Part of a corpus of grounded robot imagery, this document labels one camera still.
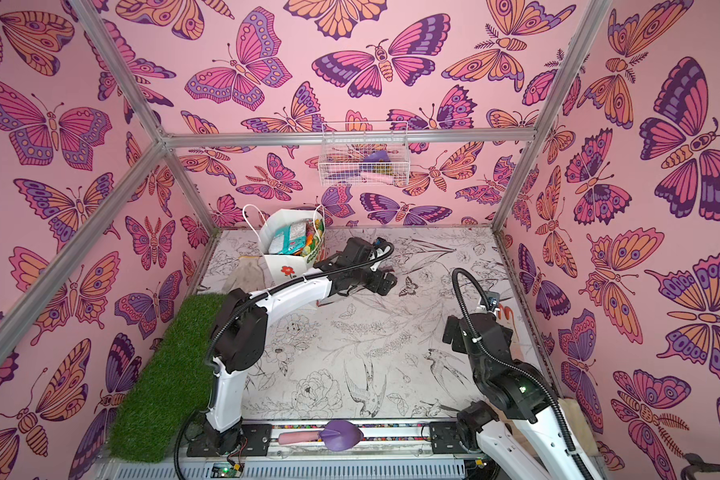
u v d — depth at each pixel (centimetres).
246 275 106
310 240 82
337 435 73
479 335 49
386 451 73
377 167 92
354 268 66
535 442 44
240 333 52
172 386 82
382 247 81
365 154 96
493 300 58
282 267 82
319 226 87
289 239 85
